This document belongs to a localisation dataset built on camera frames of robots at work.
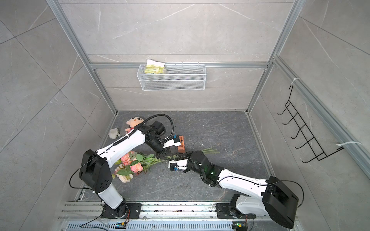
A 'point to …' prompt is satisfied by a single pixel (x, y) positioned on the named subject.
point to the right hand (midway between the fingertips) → (179, 151)
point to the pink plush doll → (132, 122)
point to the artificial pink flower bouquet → (132, 162)
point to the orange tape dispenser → (181, 148)
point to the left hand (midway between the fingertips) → (172, 157)
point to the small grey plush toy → (113, 133)
